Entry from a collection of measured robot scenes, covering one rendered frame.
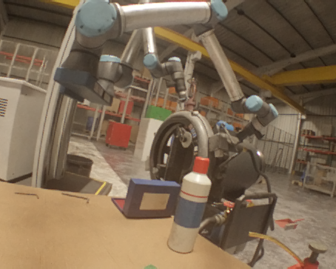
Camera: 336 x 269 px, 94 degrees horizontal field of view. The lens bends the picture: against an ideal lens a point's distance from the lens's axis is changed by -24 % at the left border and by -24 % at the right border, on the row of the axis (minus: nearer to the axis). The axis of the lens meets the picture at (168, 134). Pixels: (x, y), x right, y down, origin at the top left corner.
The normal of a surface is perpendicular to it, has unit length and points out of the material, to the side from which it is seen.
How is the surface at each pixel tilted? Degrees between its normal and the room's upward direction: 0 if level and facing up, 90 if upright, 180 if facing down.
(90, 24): 93
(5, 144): 90
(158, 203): 97
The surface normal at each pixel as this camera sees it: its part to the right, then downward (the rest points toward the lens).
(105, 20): 0.35, 0.10
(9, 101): 0.11, 0.00
